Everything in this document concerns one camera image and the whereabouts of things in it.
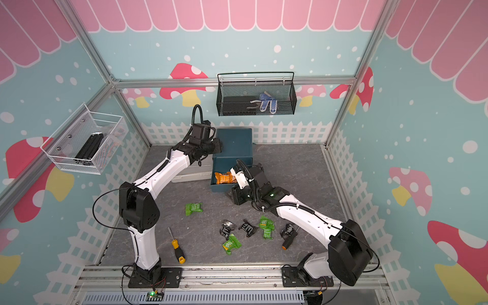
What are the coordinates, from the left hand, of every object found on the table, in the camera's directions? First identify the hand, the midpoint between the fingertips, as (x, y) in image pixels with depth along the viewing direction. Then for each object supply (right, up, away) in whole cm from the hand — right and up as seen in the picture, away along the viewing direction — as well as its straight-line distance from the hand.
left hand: (219, 146), depth 91 cm
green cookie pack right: (+23, -37, -5) cm, 43 cm away
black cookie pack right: (+31, -39, -7) cm, 50 cm away
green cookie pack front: (+7, -43, -10) cm, 45 cm away
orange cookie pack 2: (+6, -14, -6) cm, 17 cm away
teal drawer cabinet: (+8, +1, -2) cm, 9 cm away
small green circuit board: (-23, -60, -18) cm, 66 cm away
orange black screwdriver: (+32, -41, -9) cm, 53 cm away
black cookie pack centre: (+14, -38, -6) cm, 40 cm away
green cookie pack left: (-13, -30, +1) cm, 32 cm away
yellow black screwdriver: (-15, -46, -12) cm, 50 cm away
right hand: (+6, -20, -13) cm, 24 cm away
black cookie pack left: (+4, -37, -4) cm, 38 cm away
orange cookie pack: (+3, -15, -8) cm, 17 cm away
